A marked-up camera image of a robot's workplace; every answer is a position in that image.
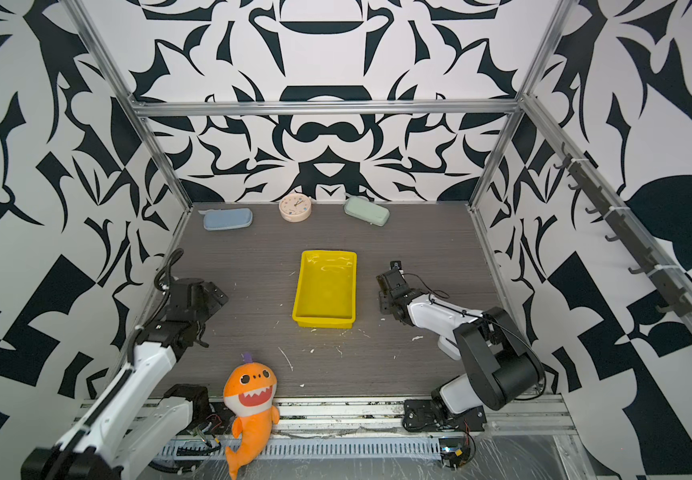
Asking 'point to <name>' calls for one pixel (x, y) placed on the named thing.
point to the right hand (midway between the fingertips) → (396, 295)
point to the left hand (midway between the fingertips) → (206, 294)
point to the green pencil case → (366, 211)
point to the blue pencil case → (226, 218)
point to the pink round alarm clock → (295, 207)
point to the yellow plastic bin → (325, 294)
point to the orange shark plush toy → (248, 393)
